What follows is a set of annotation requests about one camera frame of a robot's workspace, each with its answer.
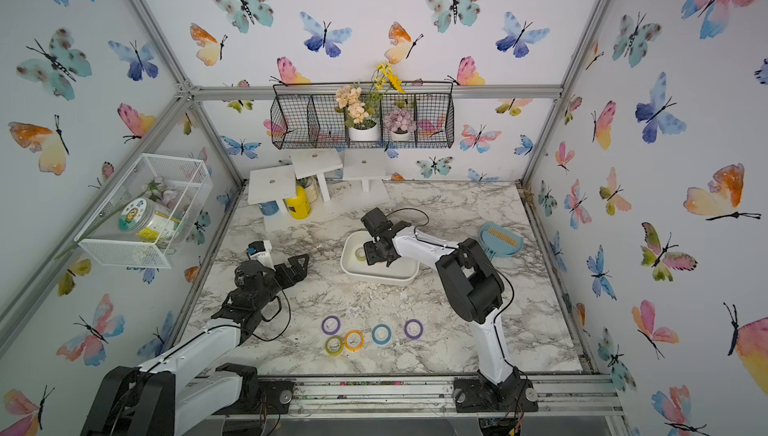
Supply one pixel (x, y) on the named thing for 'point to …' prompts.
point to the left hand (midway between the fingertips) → (301, 257)
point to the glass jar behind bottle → (312, 186)
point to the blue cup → (269, 208)
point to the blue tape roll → (381, 334)
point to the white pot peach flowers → (361, 125)
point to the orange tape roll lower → (354, 340)
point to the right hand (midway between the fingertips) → (379, 249)
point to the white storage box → (355, 267)
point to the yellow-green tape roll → (334, 345)
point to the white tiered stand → (277, 186)
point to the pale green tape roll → (360, 254)
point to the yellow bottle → (299, 205)
